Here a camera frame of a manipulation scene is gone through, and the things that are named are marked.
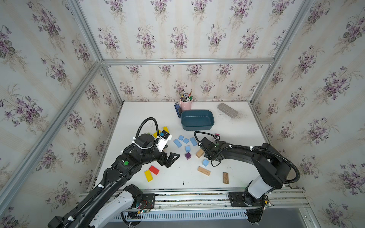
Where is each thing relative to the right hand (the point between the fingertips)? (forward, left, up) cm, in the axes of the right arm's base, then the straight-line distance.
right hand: (212, 154), depth 91 cm
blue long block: (+8, +23, +1) cm, 25 cm away
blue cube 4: (-7, +6, +5) cm, 11 cm away
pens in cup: (+43, +18, +11) cm, 48 cm away
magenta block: (+15, -5, +1) cm, 15 cm away
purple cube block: (-2, +16, +2) cm, 16 cm away
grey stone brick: (+36, -15, +3) cm, 40 cm away
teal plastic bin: (+28, +9, +1) cm, 29 cm away
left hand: (-8, +24, +22) cm, 33 cm away
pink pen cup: (+38, +18, +6) cm, 43 cm away
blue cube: (+12, +21, +1) cm, 24 cm away
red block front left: (-11, +36, +1) cm, 38 cm away
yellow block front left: (-14, +39, +1) cm, 42 cm away
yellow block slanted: (-7, +30, +36) cm, 48 cm away
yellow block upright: (+18, +32, +2) cm, 37 cm away
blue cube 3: (+3, +16, +1) cm, 16 cm away
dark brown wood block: (-14, -6, +2) cm, 15 cm away
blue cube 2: (+10, +17, 0) cm, 20 cm away
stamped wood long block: (-11, +6, +1) cm, 13 cm away
